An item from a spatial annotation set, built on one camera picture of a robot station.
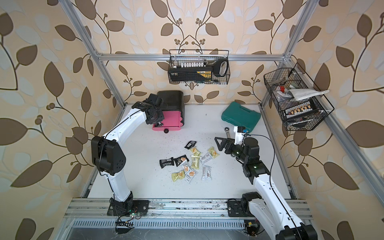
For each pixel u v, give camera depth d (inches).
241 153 25.7
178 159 35.2
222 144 27.1
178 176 32.5
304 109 26.0
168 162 35.0
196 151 36.8
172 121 35.8
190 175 33.2
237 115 42.9
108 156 19.2
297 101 24.7
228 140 26.8
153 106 26.1
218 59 35.8
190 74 33.2
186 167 33.9
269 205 18.5
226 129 41.3
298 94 25.2
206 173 33.2
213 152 35.9
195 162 34.9
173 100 41.0
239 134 27.3
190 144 37.6
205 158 35.8
